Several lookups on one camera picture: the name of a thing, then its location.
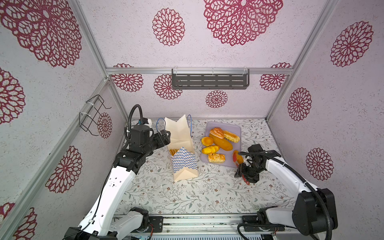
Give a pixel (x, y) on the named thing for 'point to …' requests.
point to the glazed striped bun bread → (217, 132)
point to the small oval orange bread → (239, 158)
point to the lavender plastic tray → (229, 161)
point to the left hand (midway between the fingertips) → (164, 137)
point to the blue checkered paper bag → (181, 148)
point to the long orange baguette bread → (222, 143)
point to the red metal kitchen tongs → (248, 160)
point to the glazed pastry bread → (215, 158)
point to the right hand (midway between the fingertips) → (239, 175)
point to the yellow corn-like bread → (231, 136)
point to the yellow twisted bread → (210, 149)
